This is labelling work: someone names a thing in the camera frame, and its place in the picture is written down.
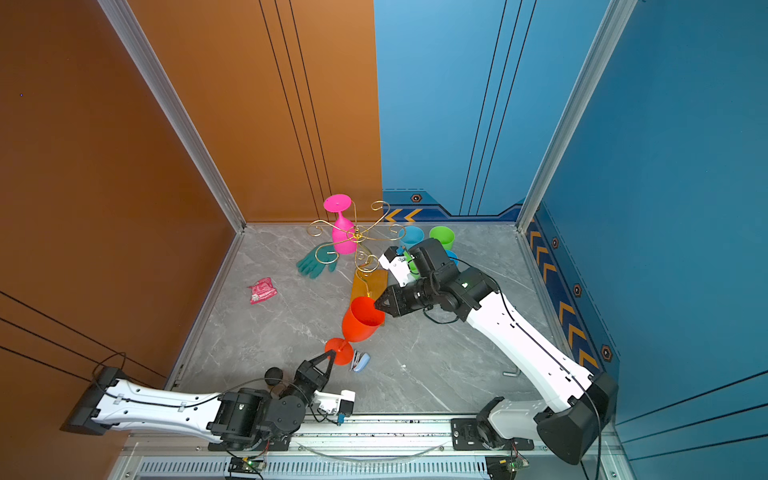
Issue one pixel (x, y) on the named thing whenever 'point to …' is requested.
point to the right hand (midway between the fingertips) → (375, 305)
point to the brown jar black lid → (273, 375)
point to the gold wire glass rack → (366, 261)
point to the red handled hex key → (511, 374)
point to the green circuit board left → (246, 465)
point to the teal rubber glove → (316, 258)
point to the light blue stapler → (360, 361)
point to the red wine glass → (361, 322)
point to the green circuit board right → (504, 467)
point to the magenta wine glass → (342, 230)
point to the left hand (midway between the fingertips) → (327, 346)
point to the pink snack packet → (262, 290)
